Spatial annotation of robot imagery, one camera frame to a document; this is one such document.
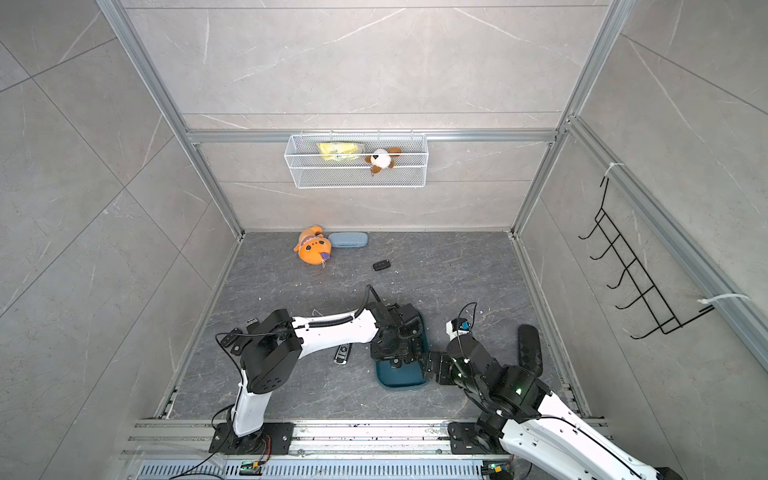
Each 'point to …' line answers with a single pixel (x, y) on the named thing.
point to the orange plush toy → (313, 247)
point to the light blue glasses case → (348, 239)
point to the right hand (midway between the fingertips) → (434, 361)
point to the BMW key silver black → (342, 353)
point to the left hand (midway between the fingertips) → (405, 354)
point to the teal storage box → (412, 373)
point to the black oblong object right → (529, 349)
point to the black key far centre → (381, 265)
